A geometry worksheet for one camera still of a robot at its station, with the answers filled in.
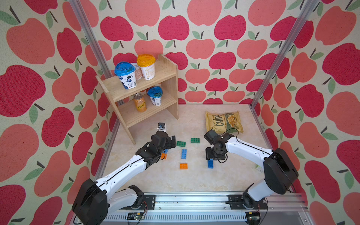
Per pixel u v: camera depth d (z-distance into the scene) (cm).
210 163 86
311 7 69
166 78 78
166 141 64
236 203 73
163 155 90
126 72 64
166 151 92
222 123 100
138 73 73
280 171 46
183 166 86
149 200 75
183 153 91
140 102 82
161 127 71
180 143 96
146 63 68
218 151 72
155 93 86
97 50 86
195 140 98
